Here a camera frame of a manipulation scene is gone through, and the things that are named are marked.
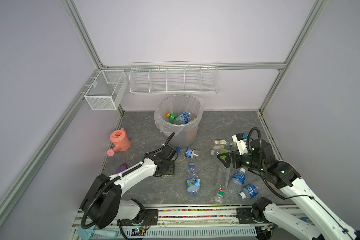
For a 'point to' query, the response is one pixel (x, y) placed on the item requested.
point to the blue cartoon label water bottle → (193, 181)
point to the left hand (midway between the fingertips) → (168, 171)
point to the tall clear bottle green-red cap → (224, 173)
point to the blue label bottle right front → (252, 191)
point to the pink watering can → (120, 140)
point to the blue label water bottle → (237, 182)
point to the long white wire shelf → (174, 77)
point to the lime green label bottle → (219, 151)
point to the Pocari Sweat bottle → (183, 119)
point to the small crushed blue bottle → (188, 152)
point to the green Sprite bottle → (173, 117)
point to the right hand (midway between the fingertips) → (224, 155)
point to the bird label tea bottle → (224, 143)
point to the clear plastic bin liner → (174, 112)
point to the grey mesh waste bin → (187, 137)
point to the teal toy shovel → (86, 234)
